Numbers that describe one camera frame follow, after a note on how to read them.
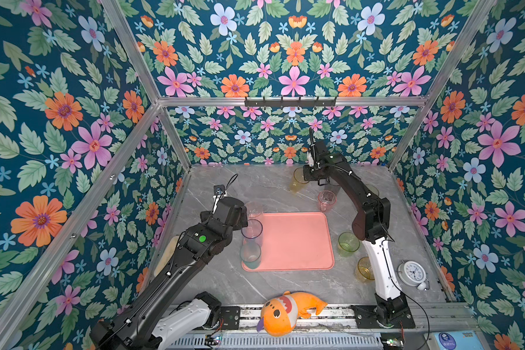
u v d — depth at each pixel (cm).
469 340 66
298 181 94
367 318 73
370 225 61
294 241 91
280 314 66
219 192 62
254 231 80
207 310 61
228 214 52
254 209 102
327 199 102
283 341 70
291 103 93
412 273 80
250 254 85
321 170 74
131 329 38
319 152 79
